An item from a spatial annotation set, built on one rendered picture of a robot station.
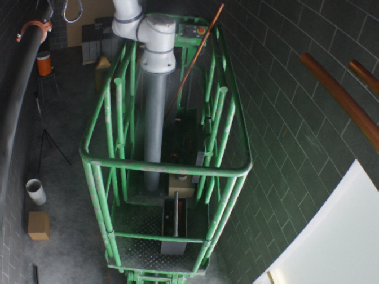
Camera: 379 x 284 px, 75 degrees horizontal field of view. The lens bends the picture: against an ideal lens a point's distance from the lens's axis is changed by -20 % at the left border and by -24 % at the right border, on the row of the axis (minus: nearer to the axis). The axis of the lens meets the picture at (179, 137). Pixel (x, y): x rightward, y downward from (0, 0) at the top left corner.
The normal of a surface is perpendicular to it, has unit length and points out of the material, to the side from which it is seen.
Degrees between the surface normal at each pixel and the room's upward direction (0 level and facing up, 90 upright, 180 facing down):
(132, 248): 0
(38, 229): 0
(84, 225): 0
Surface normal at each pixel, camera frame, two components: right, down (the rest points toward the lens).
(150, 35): -0.47, 0.58
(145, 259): 0.09, -0.72
